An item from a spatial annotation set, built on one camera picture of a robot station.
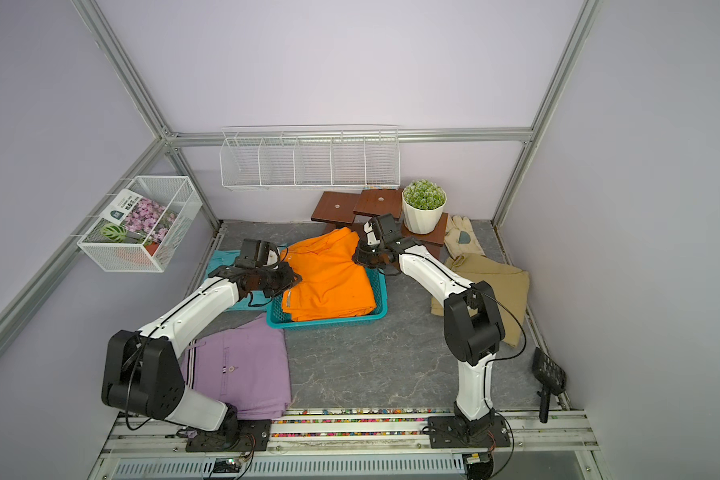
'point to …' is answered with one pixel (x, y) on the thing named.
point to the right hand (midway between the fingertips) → (353, 254)
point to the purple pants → (247, 367)
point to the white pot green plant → (422, 203)
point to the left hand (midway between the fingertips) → (300, 279)
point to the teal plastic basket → (278, 319)
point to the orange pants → (333, 283)
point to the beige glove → (460, 238)
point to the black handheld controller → (551, 376)
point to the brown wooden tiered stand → (353, 210)
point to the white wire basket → (144, 223)
